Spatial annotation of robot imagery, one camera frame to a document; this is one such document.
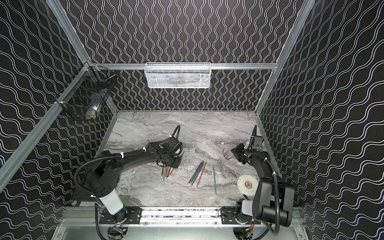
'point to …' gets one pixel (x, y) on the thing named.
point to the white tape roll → (247, 185)
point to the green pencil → (214, 180)
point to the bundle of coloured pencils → (166, 171)
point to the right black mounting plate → (228, 215)
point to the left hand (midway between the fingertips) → (178, 161)
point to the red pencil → (201, 175)
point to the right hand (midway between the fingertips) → (233, 150)
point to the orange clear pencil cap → (226, 153)
